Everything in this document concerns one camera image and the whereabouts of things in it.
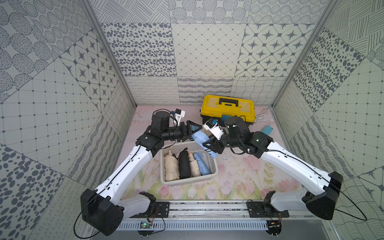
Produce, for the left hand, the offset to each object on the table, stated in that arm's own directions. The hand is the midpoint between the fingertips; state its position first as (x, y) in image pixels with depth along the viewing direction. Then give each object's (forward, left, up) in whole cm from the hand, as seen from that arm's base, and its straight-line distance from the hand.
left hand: (199, 127), depth 68 cm
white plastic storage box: (+2, +13, -23) cm, 27 cm away
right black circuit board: (-34, -37, -36) cm, 62 cm away
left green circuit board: (-35, +26, -34) cm, 55 cm away
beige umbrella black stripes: (-9, +2, -27) cm, 29 cm away
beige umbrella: (-13, +14, -22) cm, 29 cm away
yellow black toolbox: (+29, -10, -15) cm, 34 cm away
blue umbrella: (-7, -3, -28) cm, 29 cm away
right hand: (-4, -4, -7) cm, 9 cm away
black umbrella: (-9, +8, -26) cm, 29 cm away
